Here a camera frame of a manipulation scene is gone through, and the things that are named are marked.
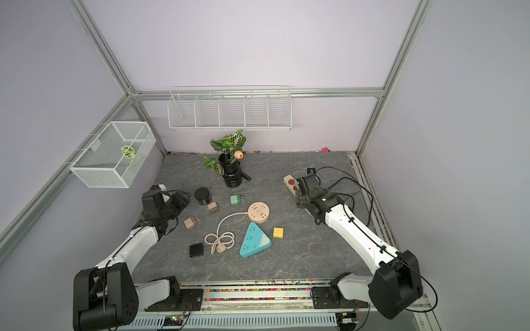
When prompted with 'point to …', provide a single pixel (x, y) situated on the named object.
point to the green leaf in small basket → (128, 152)
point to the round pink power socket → (259, 212)
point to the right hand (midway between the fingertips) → (310, 193)
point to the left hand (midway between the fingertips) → (189, 196)
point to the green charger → (236, 199)
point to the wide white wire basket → (230, 108)
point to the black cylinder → (203, 196)
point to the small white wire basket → (114, 157)
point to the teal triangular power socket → (254, 241)
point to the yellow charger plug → (278, 232)
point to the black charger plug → (196, 250)
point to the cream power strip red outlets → (290, 182)
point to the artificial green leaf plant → (230, 145)
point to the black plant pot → (232, 176)
